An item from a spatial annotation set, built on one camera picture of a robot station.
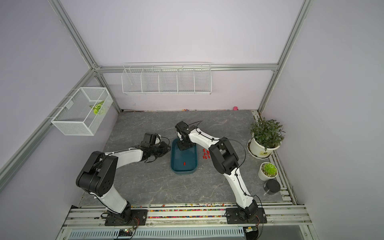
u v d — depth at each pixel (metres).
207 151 0.97
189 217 0.75
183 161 0.92
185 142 0.86
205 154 0.96
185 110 1.24
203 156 0.96
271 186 0.79
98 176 0.47
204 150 0.98
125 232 0.71
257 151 0.88
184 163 0.92
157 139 0.81
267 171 0.79
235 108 1.24
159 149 0.83
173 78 1.02
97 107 0.81
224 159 0.57
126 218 0.67
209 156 0.95
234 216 0.74
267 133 0.82
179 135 0.83
